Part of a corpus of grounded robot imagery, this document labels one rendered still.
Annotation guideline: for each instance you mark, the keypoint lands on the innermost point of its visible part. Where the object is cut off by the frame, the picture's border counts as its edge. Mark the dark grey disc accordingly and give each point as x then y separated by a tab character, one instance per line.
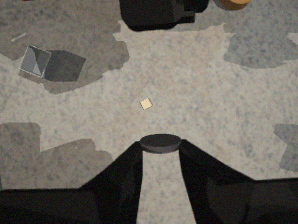
160	143

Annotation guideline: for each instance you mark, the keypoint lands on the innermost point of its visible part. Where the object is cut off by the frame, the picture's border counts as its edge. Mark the orange wooden disc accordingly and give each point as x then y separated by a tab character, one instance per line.
235	4

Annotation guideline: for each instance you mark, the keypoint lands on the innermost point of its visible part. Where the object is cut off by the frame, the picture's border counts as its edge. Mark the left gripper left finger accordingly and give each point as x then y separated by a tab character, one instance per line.
92	203

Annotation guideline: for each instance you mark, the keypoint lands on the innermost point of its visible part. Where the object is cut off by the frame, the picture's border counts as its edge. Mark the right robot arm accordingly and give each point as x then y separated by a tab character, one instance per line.
148	15

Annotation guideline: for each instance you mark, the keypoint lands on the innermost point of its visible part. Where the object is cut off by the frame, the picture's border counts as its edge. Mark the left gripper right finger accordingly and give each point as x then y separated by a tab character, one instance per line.
219	194

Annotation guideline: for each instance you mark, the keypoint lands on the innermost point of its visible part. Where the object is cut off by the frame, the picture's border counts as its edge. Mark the beige square pad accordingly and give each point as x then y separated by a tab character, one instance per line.
146	103

